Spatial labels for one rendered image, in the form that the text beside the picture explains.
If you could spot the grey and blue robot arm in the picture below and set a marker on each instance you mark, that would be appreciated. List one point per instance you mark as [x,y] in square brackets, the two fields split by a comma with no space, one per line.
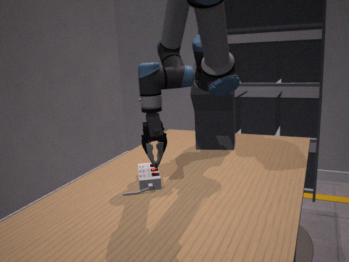
[215,67]

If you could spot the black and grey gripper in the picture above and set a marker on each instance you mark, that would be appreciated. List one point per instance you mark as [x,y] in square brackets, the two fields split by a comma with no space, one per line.
[146,143]

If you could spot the white power strip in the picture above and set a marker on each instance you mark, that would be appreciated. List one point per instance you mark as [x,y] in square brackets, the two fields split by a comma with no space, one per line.
[149,178]

